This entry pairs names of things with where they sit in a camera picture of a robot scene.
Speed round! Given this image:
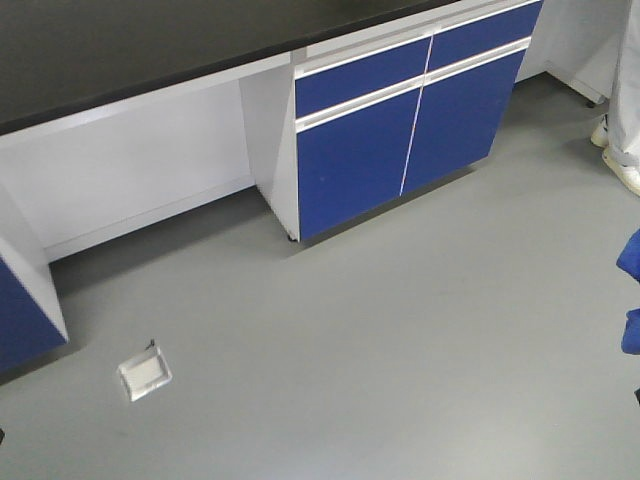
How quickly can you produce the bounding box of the blue cloth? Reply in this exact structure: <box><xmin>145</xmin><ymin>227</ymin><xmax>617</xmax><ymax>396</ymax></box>
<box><xmin>615</xmin><ymin>234</ymin><xmax>640</xmax><ymax>355</ymax></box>

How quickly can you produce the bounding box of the bench with blue cabinet doors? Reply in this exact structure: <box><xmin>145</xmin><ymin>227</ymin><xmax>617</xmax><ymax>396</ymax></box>
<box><xmin>0</xmin><ymin>0</ymin><xmax>545</xmax><ymax>386</ymax></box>

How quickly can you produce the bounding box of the white cabinet on castors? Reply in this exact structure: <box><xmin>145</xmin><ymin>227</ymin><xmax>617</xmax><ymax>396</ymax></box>
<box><xmin>543</xmin><ymin>0</ymin><xmax>621</xmax><ymax>109</ymax></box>

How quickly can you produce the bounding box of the person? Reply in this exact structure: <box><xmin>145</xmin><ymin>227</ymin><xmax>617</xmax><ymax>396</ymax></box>
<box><xmin>589</xmin><ymin>0</ymin><xmax>640</xmax><ymax>197</ymax></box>

